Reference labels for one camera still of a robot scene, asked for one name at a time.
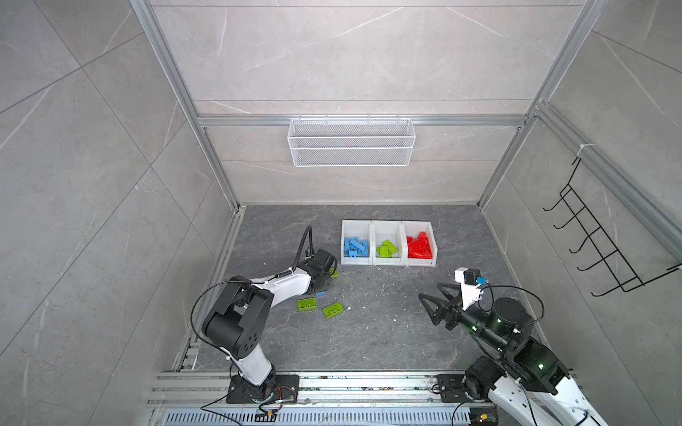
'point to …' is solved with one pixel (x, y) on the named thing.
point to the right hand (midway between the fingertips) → (428, 288)
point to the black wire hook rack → (628, 279)
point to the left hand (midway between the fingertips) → (322, 276)
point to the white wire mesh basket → (351, 143)
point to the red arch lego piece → (421, 247)
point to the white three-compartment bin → (378, 231)
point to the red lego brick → (412, 244)
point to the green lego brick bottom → (333, 310)
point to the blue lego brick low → (365, 252)
